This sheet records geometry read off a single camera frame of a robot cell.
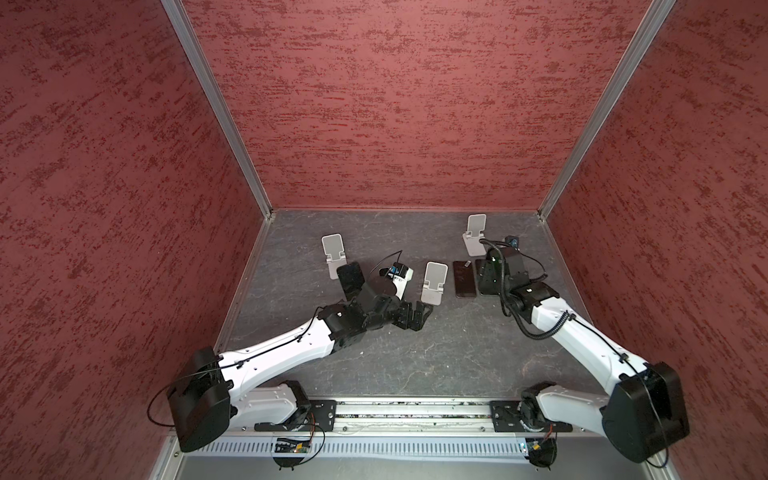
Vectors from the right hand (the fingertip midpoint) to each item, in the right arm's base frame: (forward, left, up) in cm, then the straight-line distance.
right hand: (492, 272), depth 86 cm
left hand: (-13, +23, +3) cm, 27 cm away
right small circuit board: (-41, -4, -16) cm, 44 cm away
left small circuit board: (-40, +57, -16) cm, 71 cm away
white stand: (+14, +49, -5) cm, 52 cm away
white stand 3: (+3, +16, -6) cm, 17 cm away
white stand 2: (+25, -2, -7) cm, 26 cm away
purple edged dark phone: (+6, +5, -14) cm, 16 cm away
